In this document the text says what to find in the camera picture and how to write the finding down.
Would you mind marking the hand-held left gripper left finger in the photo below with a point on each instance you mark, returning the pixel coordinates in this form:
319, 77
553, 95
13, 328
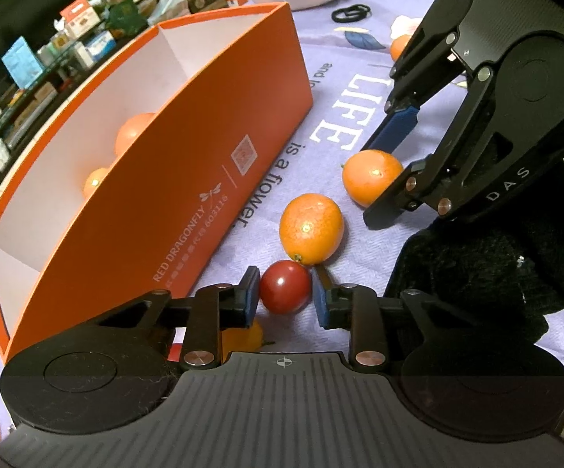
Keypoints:
250, 297

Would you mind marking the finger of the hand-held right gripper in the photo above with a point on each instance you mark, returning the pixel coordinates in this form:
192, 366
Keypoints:
394, 124
389, 204

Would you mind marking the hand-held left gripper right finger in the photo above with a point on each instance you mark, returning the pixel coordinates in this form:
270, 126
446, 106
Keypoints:
321, 302

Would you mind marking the orange kumquat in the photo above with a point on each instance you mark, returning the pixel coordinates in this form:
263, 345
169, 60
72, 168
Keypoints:
133, 131
399, 48
369, 178
243, 337
311, 229
94, 181

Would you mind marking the red cherry tomato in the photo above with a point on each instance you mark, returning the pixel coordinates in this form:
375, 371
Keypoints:
286, 286

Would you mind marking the orange cardboard box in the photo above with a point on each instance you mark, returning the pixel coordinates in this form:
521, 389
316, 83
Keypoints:
189, 165

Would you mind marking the person's right hand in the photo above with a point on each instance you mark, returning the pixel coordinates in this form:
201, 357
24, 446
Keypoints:
482, 263

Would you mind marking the blue and white box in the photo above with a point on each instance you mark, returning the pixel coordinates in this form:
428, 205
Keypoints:
100, 46

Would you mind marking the orange and white carton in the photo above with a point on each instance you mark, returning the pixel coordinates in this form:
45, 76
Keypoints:
79, 17

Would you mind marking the light blue packet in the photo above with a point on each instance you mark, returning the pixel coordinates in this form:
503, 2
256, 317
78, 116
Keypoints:
21, 61

